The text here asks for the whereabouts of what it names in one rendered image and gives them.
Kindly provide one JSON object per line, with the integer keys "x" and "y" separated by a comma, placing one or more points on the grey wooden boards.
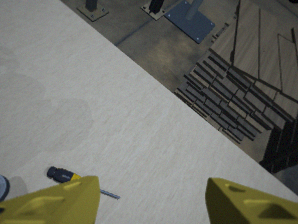
{"x": 259, "y": 53}

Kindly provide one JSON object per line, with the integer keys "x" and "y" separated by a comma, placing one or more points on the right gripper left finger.
{"x": 72, "y": 202}

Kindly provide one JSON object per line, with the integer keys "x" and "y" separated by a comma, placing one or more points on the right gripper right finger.
{"x": 228, "y": 202}

